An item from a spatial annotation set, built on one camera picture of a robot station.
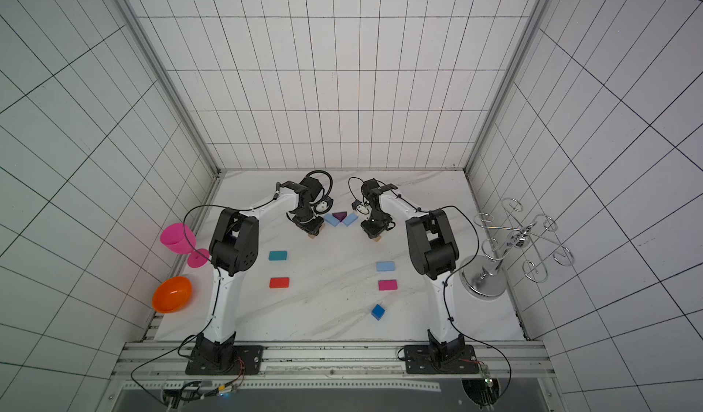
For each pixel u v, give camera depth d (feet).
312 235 3.19
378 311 2.61
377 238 3.17
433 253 1.84
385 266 2.94
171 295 2.72
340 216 3.37
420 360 2.37
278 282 2.87
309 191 2.61
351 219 3.36
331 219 3.37
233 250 1.90
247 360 2.38
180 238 2.61
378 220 2.78
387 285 2.82
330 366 2.38
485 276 2.81
